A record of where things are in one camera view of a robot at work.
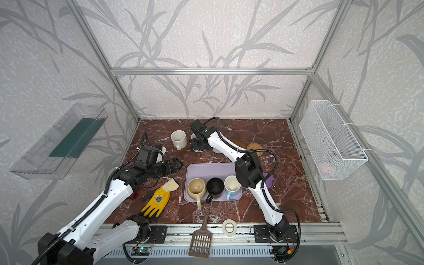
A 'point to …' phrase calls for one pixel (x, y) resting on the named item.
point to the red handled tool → (132, 195)
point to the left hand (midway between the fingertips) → (179, 162)
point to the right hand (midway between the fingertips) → (198, 142)
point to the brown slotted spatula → (201, 240)
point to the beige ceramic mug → (196, 189)
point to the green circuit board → (140, 251)
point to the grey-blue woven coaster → (216, 150)
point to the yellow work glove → (160, 198)
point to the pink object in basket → (324, 167)
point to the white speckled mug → (179, 139)
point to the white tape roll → (235, 227)
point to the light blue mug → (231, 185)
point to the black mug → (215, 186)
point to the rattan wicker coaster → (255, 146)
